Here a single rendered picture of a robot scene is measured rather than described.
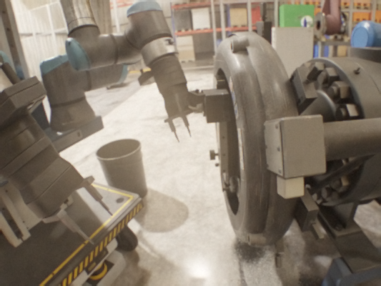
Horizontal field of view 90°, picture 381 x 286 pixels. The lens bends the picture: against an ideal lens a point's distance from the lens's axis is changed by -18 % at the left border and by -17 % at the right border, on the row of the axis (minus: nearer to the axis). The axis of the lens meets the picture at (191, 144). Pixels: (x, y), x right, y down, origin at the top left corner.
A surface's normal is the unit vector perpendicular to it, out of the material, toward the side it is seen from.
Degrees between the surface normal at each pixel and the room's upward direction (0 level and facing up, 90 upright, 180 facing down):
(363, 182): 100
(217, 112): 94
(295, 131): 67
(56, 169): 63
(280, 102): 53
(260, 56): 35
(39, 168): 75
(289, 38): 90
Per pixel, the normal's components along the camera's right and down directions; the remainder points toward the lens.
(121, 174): 0.21, 0.44
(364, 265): -0.10, -0.90
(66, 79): 0.65, 0.26
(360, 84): -0.06, -0.44
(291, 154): -0.01, 0.04
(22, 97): 0.83, -0.31
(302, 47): -0.08, 0.43
